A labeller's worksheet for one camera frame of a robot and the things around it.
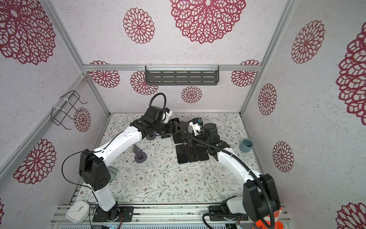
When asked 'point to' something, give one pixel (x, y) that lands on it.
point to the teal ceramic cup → (246, 145)
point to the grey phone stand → (140, 157)
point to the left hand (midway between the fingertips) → (178, 131)
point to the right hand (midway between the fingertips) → (182, 135)
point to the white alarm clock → (78, 212)
